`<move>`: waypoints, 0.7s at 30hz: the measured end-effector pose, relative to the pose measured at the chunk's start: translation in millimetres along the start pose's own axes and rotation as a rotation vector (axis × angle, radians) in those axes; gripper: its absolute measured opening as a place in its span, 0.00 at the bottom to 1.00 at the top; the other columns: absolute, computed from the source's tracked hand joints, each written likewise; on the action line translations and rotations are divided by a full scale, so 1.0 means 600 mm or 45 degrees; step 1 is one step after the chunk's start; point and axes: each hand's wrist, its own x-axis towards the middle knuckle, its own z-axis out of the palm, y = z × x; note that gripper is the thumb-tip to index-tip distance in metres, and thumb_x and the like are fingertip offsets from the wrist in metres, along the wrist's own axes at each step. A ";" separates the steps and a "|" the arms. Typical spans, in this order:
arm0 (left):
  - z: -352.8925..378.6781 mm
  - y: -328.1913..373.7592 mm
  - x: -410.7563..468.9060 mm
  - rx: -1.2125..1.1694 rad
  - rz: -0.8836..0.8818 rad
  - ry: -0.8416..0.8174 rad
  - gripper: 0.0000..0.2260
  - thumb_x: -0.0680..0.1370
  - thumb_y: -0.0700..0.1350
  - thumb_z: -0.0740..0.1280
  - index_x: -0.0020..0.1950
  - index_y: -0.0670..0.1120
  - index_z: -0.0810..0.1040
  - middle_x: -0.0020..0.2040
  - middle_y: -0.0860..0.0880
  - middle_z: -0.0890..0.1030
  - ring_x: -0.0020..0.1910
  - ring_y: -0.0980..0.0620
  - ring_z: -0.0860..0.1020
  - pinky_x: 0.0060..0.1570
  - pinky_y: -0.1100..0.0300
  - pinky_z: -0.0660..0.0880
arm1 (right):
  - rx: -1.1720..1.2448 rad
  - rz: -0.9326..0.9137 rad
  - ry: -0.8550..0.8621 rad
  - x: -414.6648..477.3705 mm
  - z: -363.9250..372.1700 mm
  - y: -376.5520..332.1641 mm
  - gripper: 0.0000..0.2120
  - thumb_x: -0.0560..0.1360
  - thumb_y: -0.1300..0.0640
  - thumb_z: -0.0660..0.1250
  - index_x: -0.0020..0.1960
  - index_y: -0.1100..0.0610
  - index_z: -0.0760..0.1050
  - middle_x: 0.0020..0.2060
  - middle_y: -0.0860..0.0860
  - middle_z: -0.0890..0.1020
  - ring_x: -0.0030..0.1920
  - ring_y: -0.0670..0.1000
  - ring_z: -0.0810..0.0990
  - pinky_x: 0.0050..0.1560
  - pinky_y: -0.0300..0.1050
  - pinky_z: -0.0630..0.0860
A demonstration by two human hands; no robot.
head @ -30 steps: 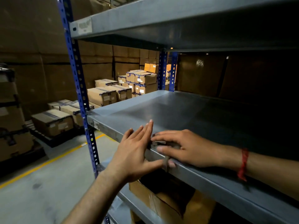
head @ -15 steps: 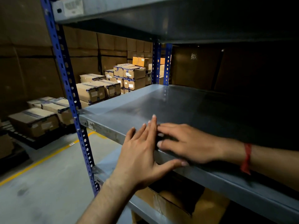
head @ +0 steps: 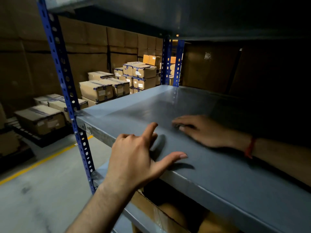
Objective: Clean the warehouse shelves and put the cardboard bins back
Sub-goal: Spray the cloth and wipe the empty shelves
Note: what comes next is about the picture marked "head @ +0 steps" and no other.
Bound large dark cartons behind rack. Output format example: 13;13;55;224
181;42;311;97

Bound plain brown carton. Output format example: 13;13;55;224
0;103;21;157

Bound open brown cardboard box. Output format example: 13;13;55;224
131;189;242;233

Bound person's left hand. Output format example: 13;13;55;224
103;122;188;192

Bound blue perforated rack upright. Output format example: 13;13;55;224
161;37;173;86
173;40;185;87
36;0;97;195

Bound wall of large brown cartons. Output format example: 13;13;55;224
0;16;164;117

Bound orange cardboard box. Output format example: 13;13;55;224
143;55;161;67

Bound person's left forearm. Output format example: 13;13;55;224
65;183;137;233

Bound person's right hand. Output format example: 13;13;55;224
172;115;251;153

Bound red thread wristband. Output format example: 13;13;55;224
244;137;257;159

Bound pile of taped cardboard boxes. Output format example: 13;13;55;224
14;61;161;136

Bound person's right forearm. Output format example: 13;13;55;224
251;138;311;187

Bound black plastic pallet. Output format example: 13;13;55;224
7;117;74;148
0;143;35;174

